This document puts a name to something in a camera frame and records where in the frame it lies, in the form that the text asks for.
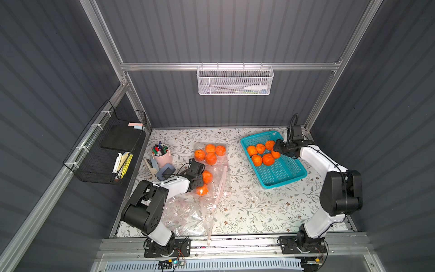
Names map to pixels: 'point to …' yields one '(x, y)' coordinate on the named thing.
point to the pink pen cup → (162, 154)
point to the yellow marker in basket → (127, 166)
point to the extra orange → (268, 159)
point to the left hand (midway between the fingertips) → (195, 179)
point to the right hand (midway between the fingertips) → (280, 147)
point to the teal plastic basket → (272, 170)
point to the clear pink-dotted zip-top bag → (192, 214)
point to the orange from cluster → (207, 177)
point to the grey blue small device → (166, 170)
